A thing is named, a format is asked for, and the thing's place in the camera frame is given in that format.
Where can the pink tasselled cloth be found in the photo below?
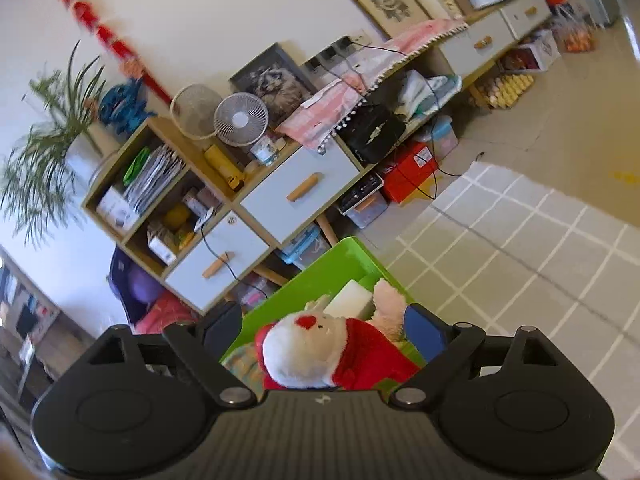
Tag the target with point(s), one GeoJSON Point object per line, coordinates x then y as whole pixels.
{"type": "Point", "coordinates": [320, 110]}

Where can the white carton with print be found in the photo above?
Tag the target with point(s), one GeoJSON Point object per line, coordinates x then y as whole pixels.
{"type": "Point", "coordinates": [532, 50]}

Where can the green potted plant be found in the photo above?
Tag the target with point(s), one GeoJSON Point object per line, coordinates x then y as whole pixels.
{"type": "Point", "coordinates": [50, 160]}

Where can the clear box with black lid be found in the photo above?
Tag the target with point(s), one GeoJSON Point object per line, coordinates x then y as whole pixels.
{"type": "Point", "coordinates": [365, 202]}

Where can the wooden shelf cabinet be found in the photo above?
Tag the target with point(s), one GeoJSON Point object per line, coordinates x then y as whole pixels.
{"type": "Point", "coordinates": [210, 200]}

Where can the blue clear storage box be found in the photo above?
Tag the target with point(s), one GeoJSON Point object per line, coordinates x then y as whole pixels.
{"type": "Point", "coordinates": [305, 247]}

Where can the purple bag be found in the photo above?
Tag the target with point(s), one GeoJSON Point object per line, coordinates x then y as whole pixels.
{"type": "Point", "coordinates": [135, 285]}

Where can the stack of papers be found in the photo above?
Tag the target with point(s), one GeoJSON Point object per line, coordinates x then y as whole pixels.
{"type": "Point", "coordinates": [155, 177]}

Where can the red patterned box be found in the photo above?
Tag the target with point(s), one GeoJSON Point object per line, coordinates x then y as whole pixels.
{"type": "Point", "coordinates": [165, 312]}

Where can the small glass jar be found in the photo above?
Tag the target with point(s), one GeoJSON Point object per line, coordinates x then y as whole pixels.
{"type": "Point", "coordinates": [263, 151]}

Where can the green plastic bin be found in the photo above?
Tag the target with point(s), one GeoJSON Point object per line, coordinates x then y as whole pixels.
{"type": "Point", "coordinates": [320, 275]}

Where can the yellow egg cartons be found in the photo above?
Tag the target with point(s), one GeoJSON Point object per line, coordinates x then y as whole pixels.
{"type": "Point", "coordinates": [510, 91]}

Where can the red cardboard box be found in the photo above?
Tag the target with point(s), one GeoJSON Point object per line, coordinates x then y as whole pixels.
{"type": "Point", "coordinates": [407, 175]}

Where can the bag of oranges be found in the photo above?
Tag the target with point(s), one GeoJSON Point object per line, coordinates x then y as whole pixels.
{"type": "Point", "coordinates": [579, 35]}

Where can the yellow round container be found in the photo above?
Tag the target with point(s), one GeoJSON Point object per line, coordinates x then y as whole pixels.
{"type": "Point", "coordinates": [178, 216]}

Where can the red hanging banner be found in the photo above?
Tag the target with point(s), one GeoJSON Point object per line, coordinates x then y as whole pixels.
{"type": "Point", "coordinates": [95, 25]}

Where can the folded pale cloths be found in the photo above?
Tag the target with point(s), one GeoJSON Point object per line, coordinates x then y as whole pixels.
{"type": "Point", "coordinates": [430, 90]}

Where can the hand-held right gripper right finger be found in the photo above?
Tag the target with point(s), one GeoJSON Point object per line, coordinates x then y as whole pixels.
{"type": "Point", "coordinates": [425, 332]}

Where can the black case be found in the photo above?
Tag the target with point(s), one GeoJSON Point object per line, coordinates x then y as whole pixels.
{"type": "Point", "coordinates": [375, 132]}

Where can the small white box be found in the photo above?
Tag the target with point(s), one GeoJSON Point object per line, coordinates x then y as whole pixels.
{"type": "Point", "coordinates": [162, 250]}

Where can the framed cartoon picture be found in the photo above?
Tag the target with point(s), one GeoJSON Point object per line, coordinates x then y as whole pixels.
{"type": "Point", "coordinates": [387, 0]}

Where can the cream rabbit plush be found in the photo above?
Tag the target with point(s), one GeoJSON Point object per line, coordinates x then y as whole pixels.
{"type": "Point", "coordinates": [390, 307]}

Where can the yellow bottle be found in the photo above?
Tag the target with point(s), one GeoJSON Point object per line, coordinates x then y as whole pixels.
{"type": "Point", "coordinates": [220, 160]}

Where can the framed cat picture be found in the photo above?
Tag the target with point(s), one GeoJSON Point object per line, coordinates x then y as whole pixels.
{"type": "Point", "coordinates": [275, 85]}

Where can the wooden bookshelf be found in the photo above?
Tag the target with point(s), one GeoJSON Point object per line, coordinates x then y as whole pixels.
{"type": "Point", "coordinates": [30, 340]}

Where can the beige desk fan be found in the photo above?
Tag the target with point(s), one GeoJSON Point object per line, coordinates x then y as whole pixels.
{"type": "Point", "coordinates": [192, 110]}

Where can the red and white santa plush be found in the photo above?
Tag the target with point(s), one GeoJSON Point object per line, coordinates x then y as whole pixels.
{"type": "Point", "coordinates": [310, 355]}

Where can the white desk fan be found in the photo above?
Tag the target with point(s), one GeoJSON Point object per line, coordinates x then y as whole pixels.
{"type": "Point", "coordinates": [241, 120]}

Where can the grey checked tablecloth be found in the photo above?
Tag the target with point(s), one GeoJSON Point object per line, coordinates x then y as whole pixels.
{"type": "Point", "coordinates": [550, 270]}

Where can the blue plush toy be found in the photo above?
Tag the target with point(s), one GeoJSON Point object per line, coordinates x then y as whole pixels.
{"type": "Point", "coordinates": [122, 105]}

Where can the white foam block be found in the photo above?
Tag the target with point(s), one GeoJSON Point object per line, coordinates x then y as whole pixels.
{"type": "Point", "coordinates": [352, 300]}

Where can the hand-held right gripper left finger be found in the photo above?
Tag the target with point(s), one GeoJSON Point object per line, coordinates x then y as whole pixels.
{"type": "Point", "coordinates": [220, 327]}

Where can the patterned lace cloth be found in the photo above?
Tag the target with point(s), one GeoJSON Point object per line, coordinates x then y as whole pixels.
{"type": "Point", "coordinates": [245, 367]}

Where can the large white box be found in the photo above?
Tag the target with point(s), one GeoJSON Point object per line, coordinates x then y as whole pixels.
{"type": "Point", "coordinates": [117, 210]}

